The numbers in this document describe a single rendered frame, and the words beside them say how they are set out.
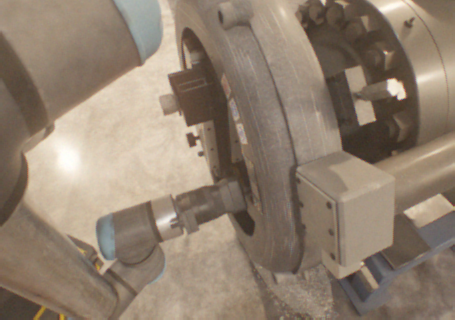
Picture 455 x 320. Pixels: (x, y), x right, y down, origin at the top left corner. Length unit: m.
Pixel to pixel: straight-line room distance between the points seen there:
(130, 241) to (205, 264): 0.65
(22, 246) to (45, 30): 0.19
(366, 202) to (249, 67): 0.23
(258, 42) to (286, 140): 0.14
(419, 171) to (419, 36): 0.35
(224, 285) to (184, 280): 0.15
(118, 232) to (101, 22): 0.44
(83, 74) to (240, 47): 0.27
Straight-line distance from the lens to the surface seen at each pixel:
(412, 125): 0.70
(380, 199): 0.37
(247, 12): 0.45
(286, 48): 0.43
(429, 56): 0.71
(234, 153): 0.85
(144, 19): 0.24
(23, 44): 0.20
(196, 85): 0.58
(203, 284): 1.18
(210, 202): 0.59
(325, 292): 1.18
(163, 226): 0.58
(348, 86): 0.41
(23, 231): 0.30
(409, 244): 1.04
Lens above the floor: 1.09
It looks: 44 degrees down
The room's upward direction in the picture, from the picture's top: 7 degrees counter-clockwise
